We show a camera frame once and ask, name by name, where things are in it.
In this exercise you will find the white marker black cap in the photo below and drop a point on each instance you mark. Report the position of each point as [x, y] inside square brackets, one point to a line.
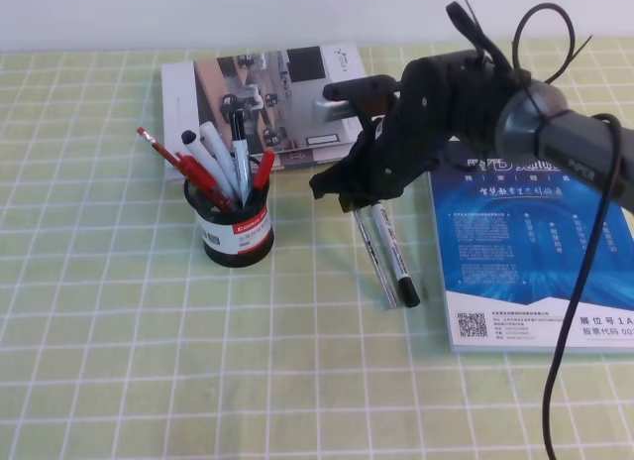
[408, 295]
[223, 173]

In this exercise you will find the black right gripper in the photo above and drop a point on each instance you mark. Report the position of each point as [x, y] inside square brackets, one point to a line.
[405, 122]

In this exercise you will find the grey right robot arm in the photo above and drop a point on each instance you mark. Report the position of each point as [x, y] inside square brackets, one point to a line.
[523, 123]

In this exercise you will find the white marker black tip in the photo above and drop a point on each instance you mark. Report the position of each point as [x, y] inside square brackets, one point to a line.
[240, 145]

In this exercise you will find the black mesh pen holder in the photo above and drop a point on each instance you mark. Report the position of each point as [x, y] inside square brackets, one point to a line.
[238, 239]

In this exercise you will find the red pencil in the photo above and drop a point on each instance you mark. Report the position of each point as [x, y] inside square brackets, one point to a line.
[162, 150]

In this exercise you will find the white photo brochure stack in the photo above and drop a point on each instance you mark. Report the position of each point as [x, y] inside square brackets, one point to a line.
[275, 90]

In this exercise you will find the red pen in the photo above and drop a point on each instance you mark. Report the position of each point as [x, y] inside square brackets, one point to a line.
[204, 181]

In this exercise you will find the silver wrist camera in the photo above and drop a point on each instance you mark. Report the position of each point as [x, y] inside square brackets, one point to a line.
[325, 110]

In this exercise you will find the red capped marker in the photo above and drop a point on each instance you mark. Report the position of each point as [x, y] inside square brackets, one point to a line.
[264, 170]

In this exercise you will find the blue JYD booklet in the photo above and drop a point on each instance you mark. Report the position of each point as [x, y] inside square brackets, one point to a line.
[511, 240]

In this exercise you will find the silver pen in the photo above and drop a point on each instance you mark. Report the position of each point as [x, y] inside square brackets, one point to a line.
[374, 259]

